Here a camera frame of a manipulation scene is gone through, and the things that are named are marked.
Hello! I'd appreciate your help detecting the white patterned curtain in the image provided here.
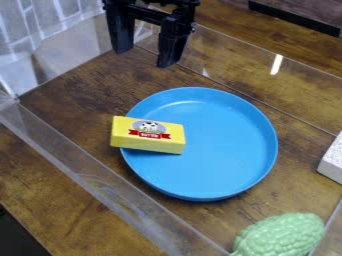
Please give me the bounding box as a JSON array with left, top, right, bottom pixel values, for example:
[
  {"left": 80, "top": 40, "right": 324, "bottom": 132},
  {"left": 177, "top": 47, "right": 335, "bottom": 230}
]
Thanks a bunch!
[{"left": 0, "top": 0, "right": 108, "bottom": 64}]

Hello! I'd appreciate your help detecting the clear acrylic enclosure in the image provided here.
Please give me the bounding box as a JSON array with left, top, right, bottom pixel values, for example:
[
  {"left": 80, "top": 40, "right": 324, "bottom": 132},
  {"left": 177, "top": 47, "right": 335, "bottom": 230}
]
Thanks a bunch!
[{"left": 0, "top": 0, "right": 342, "bottom": 256}]

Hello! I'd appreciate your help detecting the green bitter gourd toy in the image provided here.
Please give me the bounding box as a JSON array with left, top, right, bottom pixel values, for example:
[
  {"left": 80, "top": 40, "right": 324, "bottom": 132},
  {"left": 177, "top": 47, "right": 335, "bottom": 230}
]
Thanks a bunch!
[{"left": 231, "top": 213, "right": 324, "bottom": 256}]

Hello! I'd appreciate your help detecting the blue round tray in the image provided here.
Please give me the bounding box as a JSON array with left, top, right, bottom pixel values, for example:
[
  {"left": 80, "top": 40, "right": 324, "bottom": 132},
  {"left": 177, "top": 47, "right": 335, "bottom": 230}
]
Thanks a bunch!
[{"left": 121, "top": 87, "right": 278, "bottom": 201}]

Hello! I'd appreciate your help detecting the dark wooden furniture edge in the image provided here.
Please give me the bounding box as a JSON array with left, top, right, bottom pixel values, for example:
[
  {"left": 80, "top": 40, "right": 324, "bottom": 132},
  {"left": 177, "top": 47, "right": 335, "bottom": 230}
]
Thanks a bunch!
[{"left": 247, "top": 0, "right": 342, "bottom": 39}]

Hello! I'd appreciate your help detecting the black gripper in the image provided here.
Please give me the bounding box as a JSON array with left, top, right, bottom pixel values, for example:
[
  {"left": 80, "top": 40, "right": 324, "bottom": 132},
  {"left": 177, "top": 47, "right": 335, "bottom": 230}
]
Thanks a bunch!
[{"left": 101, "top": 0, "right": 200, "bottom": 68}]

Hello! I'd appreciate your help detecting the white foam block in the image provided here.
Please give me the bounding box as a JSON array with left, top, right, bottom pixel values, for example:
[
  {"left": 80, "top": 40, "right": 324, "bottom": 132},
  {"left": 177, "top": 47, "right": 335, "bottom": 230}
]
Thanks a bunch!
[{"left": 318, "top": 131, "right": 342, "bottom": 184}]

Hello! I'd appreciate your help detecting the yellow butter block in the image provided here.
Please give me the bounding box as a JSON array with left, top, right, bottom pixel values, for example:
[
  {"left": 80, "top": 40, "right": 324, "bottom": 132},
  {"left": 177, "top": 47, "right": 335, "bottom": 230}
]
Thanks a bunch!
[{"left": 109, "top": 116, "right": 185, "bottom": 154}]

